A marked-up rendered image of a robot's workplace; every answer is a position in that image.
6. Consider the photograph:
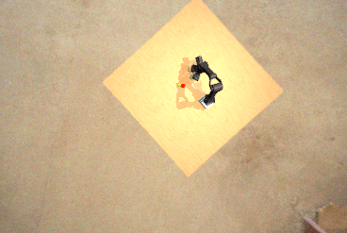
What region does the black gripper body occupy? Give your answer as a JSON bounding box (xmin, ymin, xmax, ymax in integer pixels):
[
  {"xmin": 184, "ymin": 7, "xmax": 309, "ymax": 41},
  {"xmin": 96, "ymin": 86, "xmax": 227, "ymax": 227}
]
[{"xmin": 192, "ymin": 68, "xmax": 202, "ymax": 81}]

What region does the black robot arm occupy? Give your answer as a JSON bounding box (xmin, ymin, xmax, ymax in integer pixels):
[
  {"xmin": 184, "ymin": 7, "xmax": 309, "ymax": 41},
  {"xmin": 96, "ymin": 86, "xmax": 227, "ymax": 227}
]
[{"xmin": 190, "ymin": 56, "xmax": 223, "ymax": 106}]

